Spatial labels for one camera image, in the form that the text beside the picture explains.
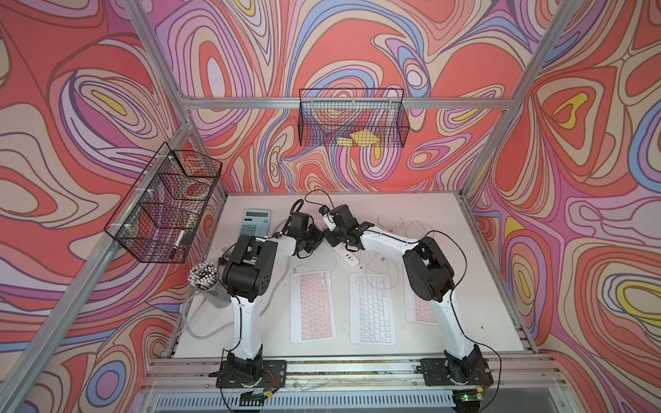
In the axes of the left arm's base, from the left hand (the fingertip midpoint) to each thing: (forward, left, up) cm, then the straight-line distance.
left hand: (329, 236), depth 103 cm
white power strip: (-10, -8, +1) cm, 13 cm away
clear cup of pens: (-26, +36, +16) cm, 47 cm away
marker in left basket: (-20, +43, +23) cm, 53 cm away
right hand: (-1, 0, +1) cm, 2 cm away
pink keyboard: (-28, +6, -2) cm, 29 cm away
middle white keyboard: (-32, -14, -3) cm, 35 cm away
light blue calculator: (+7, +31, 0) cm, 32 cm away
